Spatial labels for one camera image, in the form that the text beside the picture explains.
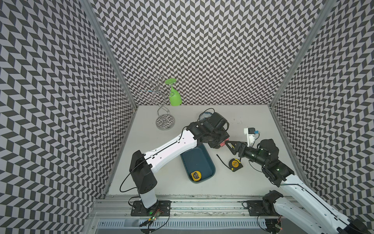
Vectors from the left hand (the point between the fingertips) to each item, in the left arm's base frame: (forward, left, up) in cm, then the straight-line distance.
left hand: (226, 139), depth 73 cm
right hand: (-2, -1, -2) cm, 3 cm away
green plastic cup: (+31, +29, -1) cm, 42 cm away
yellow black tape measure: (-5, -7, -19) cm, 21 cm away
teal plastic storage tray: (0, +14, -23) cm, 27 cm away
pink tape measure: (-3, +2, +1) cm, 4 cm away
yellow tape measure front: (-11, +15, -20) cm, 28 cm away
